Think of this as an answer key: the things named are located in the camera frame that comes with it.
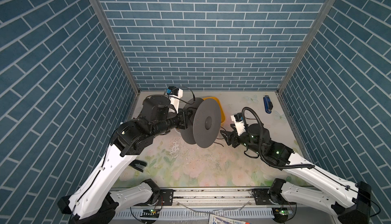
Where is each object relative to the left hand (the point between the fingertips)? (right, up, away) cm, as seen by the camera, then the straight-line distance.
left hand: (194, 112), depth 59 cm
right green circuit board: (+41, -49, +12) cm, 65 cm away
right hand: (+14, -7, +13) cm, 20 cm away
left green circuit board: (-22, -49, +13) cm, 55 cm away
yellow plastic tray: (+12, -2, +8) cm, 14 cm away
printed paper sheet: (+9, -49, +9) cm, 50 cm away
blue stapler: (+51, +3, +49) cm, 71 cm away
